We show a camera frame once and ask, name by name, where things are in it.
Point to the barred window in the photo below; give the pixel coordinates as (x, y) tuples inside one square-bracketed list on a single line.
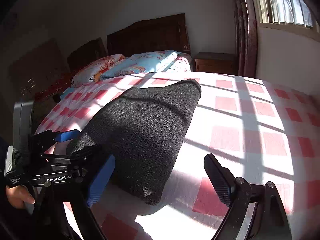
[(290, 13)]

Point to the dark wooden headboard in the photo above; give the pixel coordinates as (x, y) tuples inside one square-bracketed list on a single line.
[(86, 54), (164, 33)]

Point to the pink checked bed sheet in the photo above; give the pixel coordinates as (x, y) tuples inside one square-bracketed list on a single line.
[(259, 131)]

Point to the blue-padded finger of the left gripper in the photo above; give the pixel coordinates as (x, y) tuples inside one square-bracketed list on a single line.
[(65, 136)]

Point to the pink floral pillow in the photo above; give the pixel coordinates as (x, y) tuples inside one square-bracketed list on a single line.
[(92, 72)]

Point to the wooden nightstand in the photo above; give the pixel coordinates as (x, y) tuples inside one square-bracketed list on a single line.
[(221, 63)]

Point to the pink floral curtain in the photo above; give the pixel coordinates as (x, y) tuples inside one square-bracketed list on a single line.
[(246, 37)]

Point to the grey knit striped sweater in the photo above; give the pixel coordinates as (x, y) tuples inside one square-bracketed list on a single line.
[(144, 129)]

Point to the person's left hand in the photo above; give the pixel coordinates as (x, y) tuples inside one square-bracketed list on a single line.
[(19, 196)]

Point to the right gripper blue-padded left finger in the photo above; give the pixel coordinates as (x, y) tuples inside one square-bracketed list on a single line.
[(75, 183)]

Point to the light blue floral folded quilt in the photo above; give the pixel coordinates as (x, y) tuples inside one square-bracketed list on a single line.
[(149, 62)]

